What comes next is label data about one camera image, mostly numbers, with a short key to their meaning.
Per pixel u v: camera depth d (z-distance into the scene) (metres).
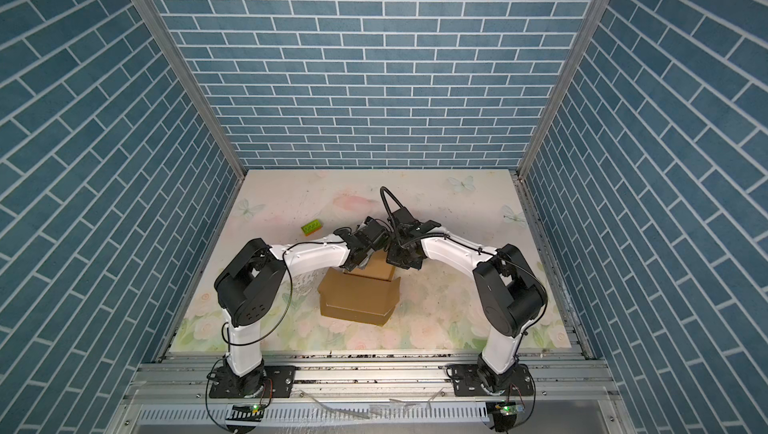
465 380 0.74
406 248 0.67
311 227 1.02
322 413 0.71
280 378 0.74
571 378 0.76
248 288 0.50
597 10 0.77
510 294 0.47
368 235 0.75
